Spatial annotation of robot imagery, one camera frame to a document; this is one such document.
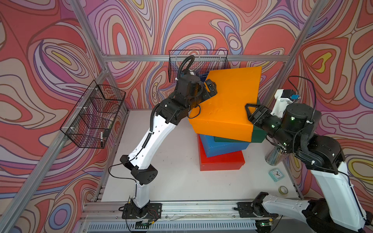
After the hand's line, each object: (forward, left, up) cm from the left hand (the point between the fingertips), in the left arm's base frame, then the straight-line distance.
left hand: (213, 88), depth 62 cm
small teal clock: (-20, -41, -46) cm, 65 cm away
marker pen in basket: (-11, +55, -23) cm, 60 cm away
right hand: (-13, -11, -2) cm, 17 cm away
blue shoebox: (-14, -1, -26) cm, 30 cm away
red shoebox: (-14, -14, -41) cm, 45 cm away
